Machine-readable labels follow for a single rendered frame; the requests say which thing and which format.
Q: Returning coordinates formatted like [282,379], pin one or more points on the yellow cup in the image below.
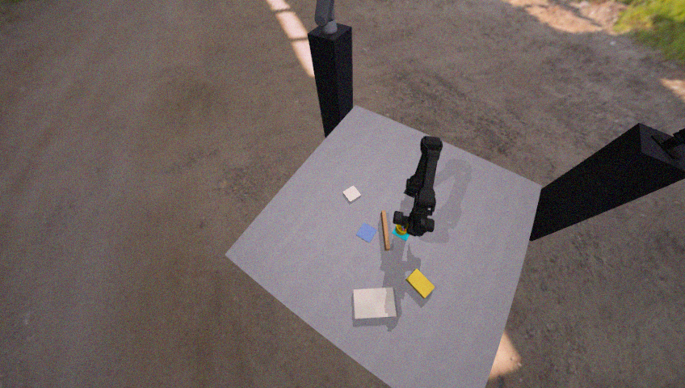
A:
[399,229]

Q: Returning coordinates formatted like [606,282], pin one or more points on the yellow block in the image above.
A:
[420,283]

